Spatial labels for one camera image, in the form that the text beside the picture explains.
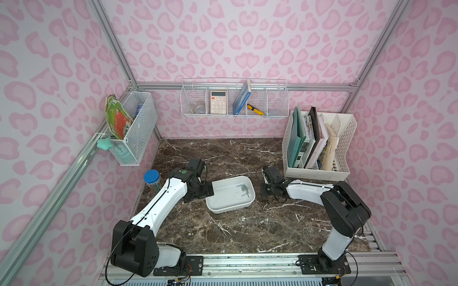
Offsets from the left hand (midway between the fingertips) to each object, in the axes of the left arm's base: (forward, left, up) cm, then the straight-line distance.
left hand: (203, 191), depth 83 cm
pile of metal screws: (+7, -20, -10) cm, 23 cm away
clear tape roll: (+40, +5, +16) cm, 44 cm away
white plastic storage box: (+5, -12, -12) cm, 18 cm away
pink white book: (+20, -57, +10) cm, 62 cm away
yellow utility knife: (+41, -26, +15) cm, 51 cm away
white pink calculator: (+42, -6, +19) cm, 47 cm away
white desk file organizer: (+23, -74, -11) cm, 78 cm away
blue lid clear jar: (+2, +22, +8) cm, 23 cm away
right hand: (+8, -29, -10) cm, 32 cm away
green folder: (+17, -42, +19) cm, 49 cm away
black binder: (+21, -52, +19) cm, 59 cm away
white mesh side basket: (+8, +28, +20) cm, 35 cm away
